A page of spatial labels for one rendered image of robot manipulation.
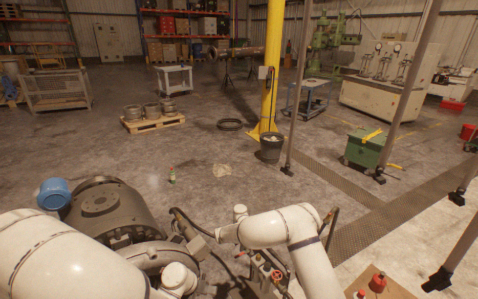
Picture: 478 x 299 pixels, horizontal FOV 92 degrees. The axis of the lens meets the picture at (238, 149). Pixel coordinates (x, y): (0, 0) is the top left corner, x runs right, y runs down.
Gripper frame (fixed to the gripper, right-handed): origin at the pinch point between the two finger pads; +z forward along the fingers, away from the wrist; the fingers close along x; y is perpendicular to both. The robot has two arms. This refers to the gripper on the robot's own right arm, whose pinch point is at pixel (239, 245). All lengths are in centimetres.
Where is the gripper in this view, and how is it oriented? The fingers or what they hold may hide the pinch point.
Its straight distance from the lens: 172.3
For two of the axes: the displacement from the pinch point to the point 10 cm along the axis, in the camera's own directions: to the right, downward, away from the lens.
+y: -8.1, 2.5, -5.3
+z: -0.2, 8.9, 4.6
